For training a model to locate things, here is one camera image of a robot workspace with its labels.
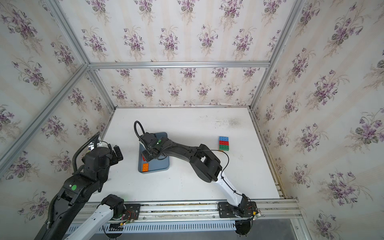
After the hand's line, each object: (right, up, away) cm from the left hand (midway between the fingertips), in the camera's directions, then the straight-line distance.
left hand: (110, 151), depth 69 cm
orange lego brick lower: (+11, -13, +17) cm, 24 cm away
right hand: (+13, -6, +20) cm, 24 cm away
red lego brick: (+59, 0, +28) cm, 65 cm away
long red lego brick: (+11, -6, +13) cm, 18 cm away
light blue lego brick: (+60, +2, +29) cm, 66 cm away
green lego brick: (+59, -3, +25) cm, 64 cm away
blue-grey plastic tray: (+16, -13, +19) cm, 28 cm away
